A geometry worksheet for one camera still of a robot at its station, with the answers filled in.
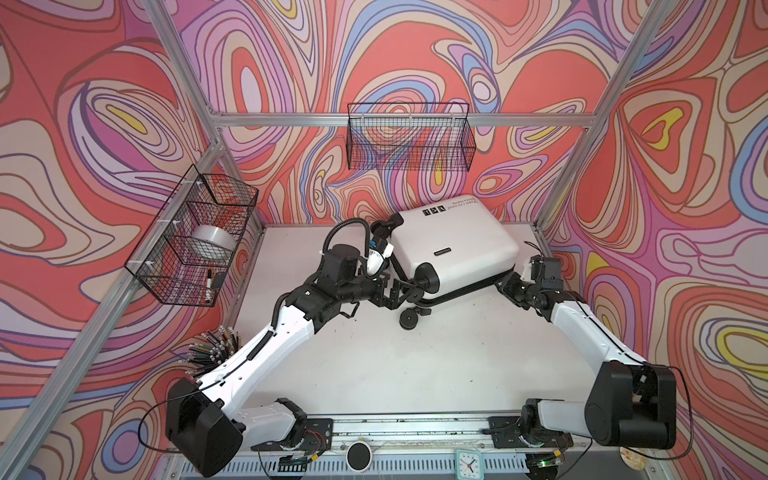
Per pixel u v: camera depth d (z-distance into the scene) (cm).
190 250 71
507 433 73
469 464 68
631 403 41
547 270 67
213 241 73
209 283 72
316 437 72
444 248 86
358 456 67
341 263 54
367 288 63
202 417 38
